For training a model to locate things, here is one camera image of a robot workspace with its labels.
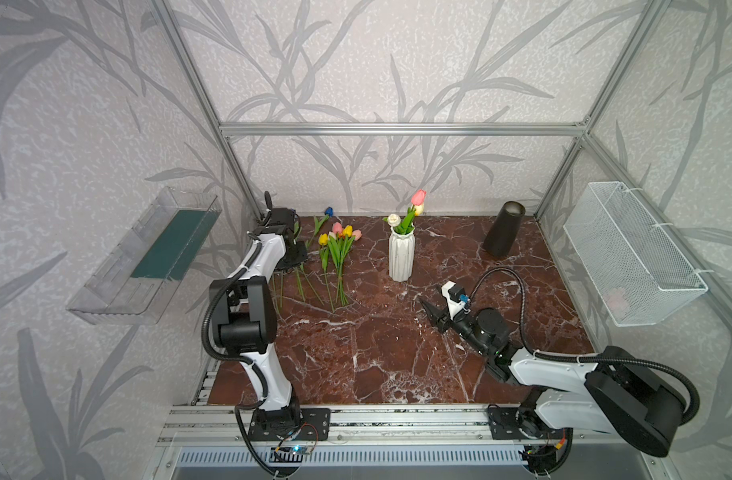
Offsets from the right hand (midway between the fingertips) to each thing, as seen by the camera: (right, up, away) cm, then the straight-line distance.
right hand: (431, 284), depth 80 cm
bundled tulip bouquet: (-30, +11, +28) cm, 43 cm away
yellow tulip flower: (-3, +20, -1) cm, 20 cm away
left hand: (-40, +9, +16) cm, 43 cm away
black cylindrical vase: (+28, +15, +21) cm, 38 cm away
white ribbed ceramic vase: (-8, +7, +10) cm, 15 cm away
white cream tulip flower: (-10, +17, -3) cm, 20 cm away
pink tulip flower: (-6, +16, +4) cm, 18 cm away
